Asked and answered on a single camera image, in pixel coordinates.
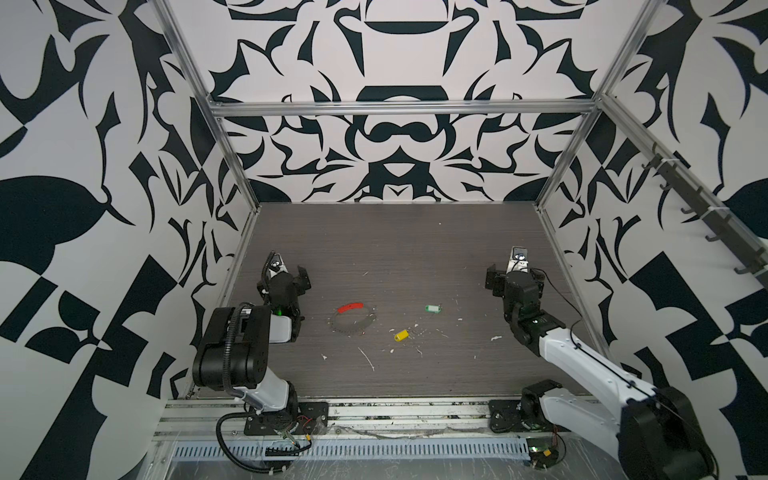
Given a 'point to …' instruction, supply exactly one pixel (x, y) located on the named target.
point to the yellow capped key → (401, 335)
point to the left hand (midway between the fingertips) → (281, 267)
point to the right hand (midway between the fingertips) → (515, 265)
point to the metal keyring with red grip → (352, 319)
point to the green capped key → (433, 308)
